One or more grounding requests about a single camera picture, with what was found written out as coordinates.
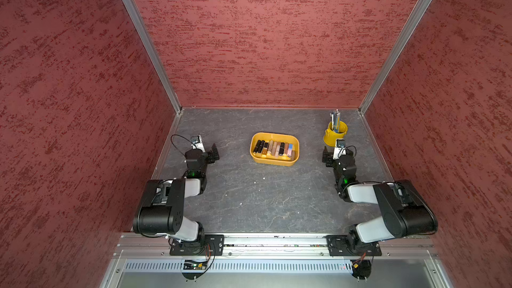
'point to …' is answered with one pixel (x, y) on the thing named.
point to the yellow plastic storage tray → (274, 160)
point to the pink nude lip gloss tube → (278, 148)
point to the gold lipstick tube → (274, 148)
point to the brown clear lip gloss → (286, 148)
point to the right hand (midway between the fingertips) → (334, 149)
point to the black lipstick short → (261, 145)
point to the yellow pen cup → (330, 137)
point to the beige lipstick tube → (292, 156)
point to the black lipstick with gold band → (256, 146)
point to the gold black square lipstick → (264, 148)
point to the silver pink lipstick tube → (270, 146)
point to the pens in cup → (335, 118)
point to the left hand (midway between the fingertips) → (205, 149)
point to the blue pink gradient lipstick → (289, 153)
